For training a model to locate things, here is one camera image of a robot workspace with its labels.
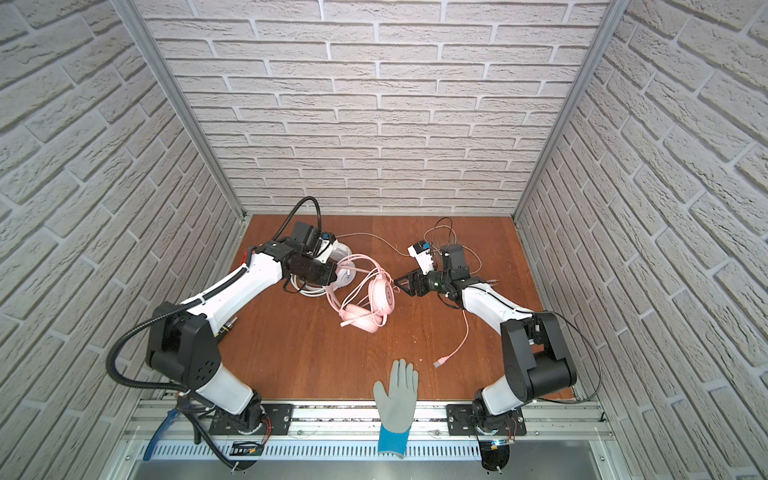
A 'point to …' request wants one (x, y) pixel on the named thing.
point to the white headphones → (345, 273)
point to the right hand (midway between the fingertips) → (402, 276)
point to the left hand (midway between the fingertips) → (337, 273)
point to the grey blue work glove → (396, 409)
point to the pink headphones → (365, 293)
